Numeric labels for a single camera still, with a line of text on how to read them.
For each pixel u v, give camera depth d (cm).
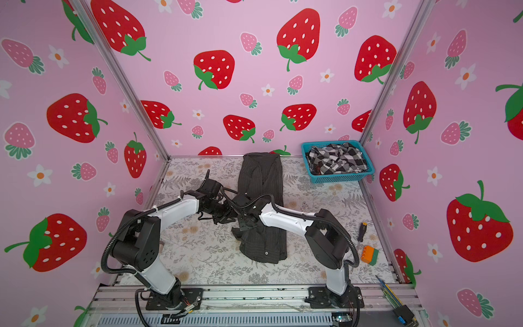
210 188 76
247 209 66
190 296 75
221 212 81
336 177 104
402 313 70
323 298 74
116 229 86
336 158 104
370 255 82
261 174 110
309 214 51
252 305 73
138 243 47
